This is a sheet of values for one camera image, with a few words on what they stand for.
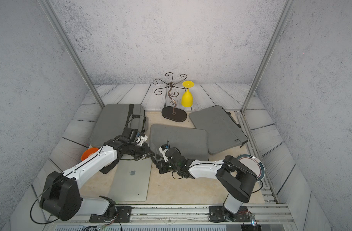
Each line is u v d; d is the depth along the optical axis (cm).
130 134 67
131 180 85
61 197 41
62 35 79
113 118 110
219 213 73
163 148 78
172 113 116
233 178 45
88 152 92
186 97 96
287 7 70
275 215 74
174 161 66
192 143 95
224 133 104
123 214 73
